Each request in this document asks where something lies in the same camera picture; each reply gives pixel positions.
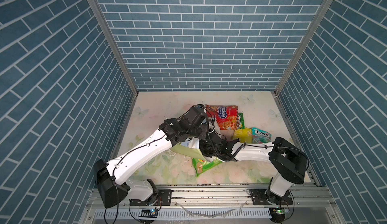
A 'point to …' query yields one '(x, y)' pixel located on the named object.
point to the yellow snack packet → (244, 135)
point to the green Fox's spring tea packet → (241, 120)
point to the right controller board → (277, 214)
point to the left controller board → (148, 213)
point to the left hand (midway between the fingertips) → (210, 131)
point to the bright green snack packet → (200, 165)
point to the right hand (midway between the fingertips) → (193, 149)
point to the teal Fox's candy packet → (259, 136)
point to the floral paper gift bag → (190, 147)
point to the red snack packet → (226, 116)
